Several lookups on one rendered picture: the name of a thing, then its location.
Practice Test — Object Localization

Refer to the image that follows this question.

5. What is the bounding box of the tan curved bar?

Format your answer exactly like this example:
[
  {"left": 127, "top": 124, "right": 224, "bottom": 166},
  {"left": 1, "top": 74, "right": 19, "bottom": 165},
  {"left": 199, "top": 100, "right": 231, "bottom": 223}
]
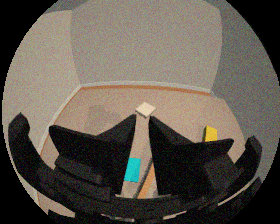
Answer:
[{"left": 137, "top": 162, "right": 155, "bottom": 198}]

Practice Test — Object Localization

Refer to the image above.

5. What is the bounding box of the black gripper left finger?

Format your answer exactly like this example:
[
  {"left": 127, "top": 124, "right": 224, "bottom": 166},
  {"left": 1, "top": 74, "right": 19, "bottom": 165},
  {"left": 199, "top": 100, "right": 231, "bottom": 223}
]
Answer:
[{"left": 49, "top": 113, "right": 137, "bottom": 194}]

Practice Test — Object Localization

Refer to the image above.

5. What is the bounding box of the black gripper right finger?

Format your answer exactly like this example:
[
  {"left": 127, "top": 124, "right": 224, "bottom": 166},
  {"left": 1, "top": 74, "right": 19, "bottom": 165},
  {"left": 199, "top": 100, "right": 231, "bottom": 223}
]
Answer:
[{"left": 147, "top": 116, "right": 234, "bottom": 196}]

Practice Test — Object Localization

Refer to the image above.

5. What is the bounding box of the yellow block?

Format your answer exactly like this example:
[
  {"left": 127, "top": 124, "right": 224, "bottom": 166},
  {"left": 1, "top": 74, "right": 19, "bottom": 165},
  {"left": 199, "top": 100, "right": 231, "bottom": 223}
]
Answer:
[{"left": 202, "top": 126, "right": 217, "bottom": 142}]

